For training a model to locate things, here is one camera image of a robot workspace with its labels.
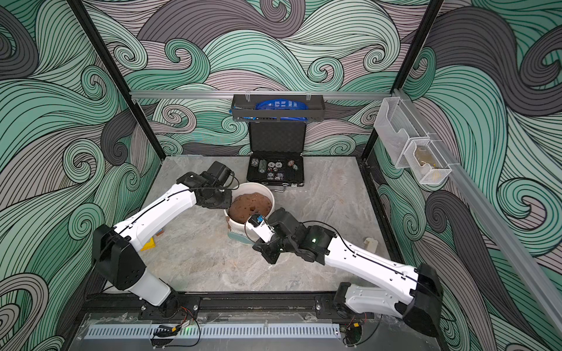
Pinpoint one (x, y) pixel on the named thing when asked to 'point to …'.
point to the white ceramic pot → (263, 189)
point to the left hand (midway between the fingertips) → (228, 199)
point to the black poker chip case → (276, 154)
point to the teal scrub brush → (240, 237)
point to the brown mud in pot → (243, 205)
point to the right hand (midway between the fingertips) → (259, 243)
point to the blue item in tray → (284, 104)
